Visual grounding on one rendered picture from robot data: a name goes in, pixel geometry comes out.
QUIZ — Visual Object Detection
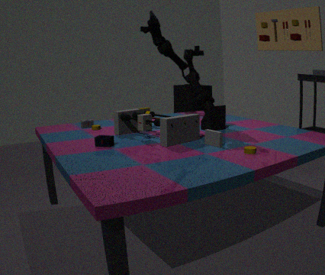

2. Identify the short yellow cylinder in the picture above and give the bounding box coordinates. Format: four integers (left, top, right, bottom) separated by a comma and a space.
244, 146, 256, 154
92, 125, 101, 130

